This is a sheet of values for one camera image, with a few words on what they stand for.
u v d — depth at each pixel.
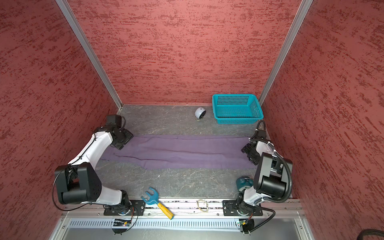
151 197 0.76
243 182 0.76
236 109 1.18
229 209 0.73
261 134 0.76
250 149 0.82
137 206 0.75
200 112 1.07
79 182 0.42
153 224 0.77
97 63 0.94
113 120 0.69
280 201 0.44
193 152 0.92
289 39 0.83
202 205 0.76
